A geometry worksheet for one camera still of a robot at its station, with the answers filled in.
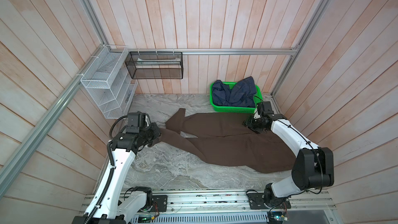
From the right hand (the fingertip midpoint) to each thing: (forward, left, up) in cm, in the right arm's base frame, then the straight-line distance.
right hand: (245, 124), depth 90 cm
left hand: (-14, +47, +11) cm, 50 cm away
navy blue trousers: (+27, -3, -3) cm, 28 cm away
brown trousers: (-5, +13, -9) cm, 17 cm away
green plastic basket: (+36, +4, -2) cm, 37 cm away
